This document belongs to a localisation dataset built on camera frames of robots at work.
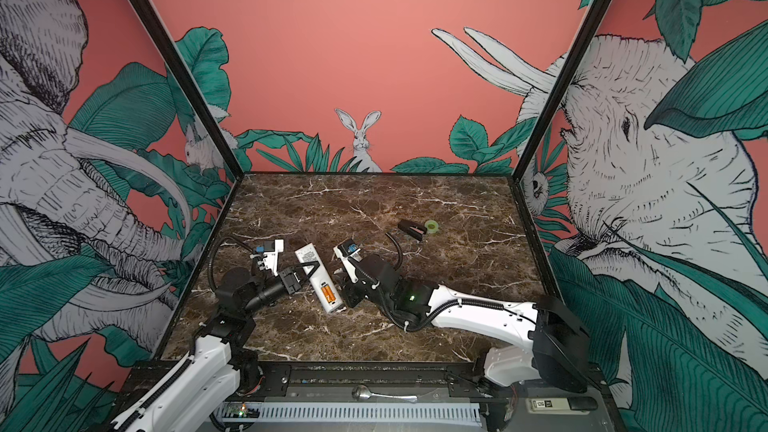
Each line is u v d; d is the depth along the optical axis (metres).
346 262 0.64
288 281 0.68
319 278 0.75
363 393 0.73
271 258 0.71
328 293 0.75
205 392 0.56
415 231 1.01
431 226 1.04
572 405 0.67
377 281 0.52
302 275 0.74
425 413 0.70
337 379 0.75
